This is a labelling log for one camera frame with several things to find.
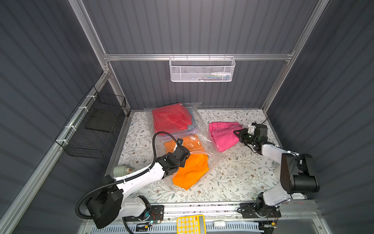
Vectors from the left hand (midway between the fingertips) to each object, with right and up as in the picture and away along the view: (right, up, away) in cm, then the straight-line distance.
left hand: (180, 156), depth 84 cm
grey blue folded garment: (+8, +17, +20) cm, 28 cm away
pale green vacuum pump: (-33, -7, -4) cm, 34 cm away
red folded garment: (-8, +22, +18) cm, 29 cm away
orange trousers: (+10, -6, +3) cm, 12 cm away
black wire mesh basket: (-46, +15, -10) cm, 49 cm away
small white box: (+20, -29, -15) cm, 38 cm away
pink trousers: (+28, +13, +14) cm, 34 cm away
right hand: (+35, +14, +8) cm, 39 cm away
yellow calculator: (+7, -30, -14) cm, 33 cm away
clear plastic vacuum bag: (+22, -3, +9) cm, 24 cm away
